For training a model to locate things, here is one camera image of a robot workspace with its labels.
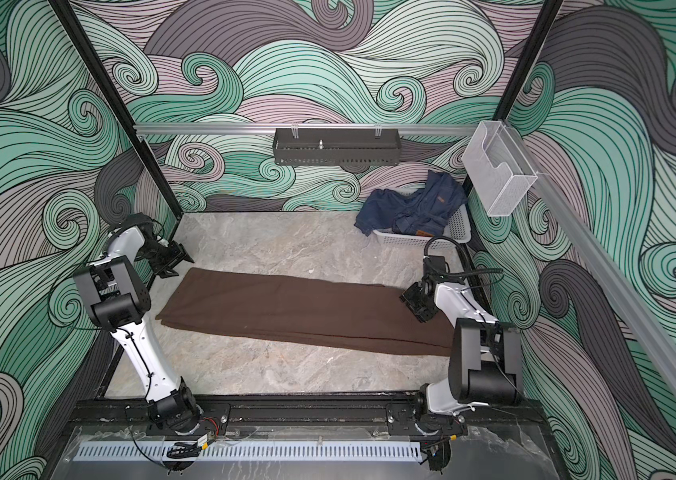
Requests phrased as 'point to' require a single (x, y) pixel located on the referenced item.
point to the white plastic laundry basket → (459, 227)
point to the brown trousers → (308, 311)
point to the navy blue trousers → (426, 210)
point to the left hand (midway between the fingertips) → (185, 261)
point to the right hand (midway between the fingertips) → (407, 303)
